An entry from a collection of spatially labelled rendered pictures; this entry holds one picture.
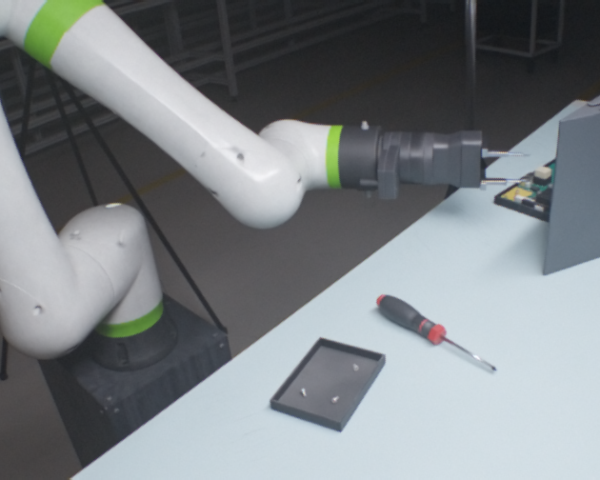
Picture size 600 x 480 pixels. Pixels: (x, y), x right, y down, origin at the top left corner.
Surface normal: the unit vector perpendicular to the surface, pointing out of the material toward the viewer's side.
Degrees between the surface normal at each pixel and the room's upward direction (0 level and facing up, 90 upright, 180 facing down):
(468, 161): 90
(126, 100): 86
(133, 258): 87
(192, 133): 66
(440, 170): 90
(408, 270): 0
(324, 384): 0
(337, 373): 0
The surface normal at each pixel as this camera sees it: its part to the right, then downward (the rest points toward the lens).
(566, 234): 0.34, 0.46
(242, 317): -0.09, -0.85
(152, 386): 0.69, 0.32
